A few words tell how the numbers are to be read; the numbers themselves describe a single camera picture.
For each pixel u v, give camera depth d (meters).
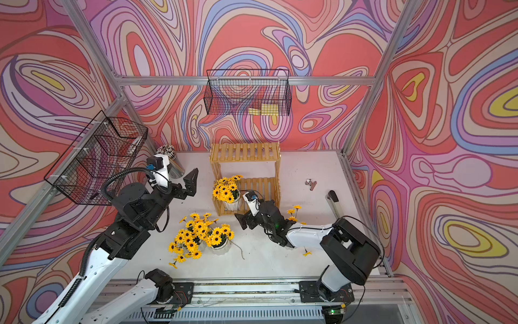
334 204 0.94
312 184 1.05
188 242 0.71
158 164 0.49
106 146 0.77
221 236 0.72
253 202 0.73
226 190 0.80
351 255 0.44
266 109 0.82
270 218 0.65
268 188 1.02
